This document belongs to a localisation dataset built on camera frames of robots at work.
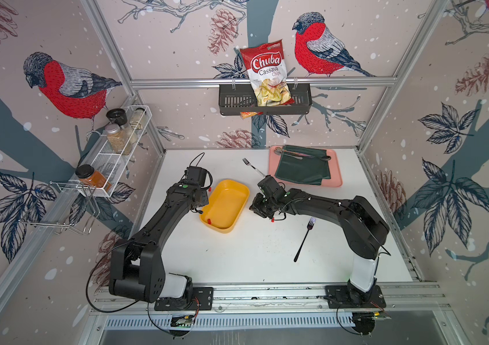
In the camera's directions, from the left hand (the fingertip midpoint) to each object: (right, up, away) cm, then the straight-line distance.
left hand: (200, 194), depth 87 cm
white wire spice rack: (-29, +13, -12) cm, 34 cm away
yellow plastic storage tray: (+9, -5, +14) cm, 18 cm away
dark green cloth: (+52, +9, +23) cm, 58 cm away
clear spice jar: (-26, +32, -1) cm, 41 cm away
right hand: (+20, -6, +2) cm, 21 cm away
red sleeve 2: (+31, -12, +6) cm, 34 cm away
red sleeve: (+3, -13, +5) cm, 14 cm away
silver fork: (+20, +13, +28) cm, 37 cm away
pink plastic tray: (+66, +11, +25) cm, 71 cm away
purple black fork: (+48, -13, +5) cm, 50 cm away
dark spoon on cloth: (+49, +18, +31) cm, 61 cm away
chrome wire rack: (-31, +1, -29) cm, 43 cm away
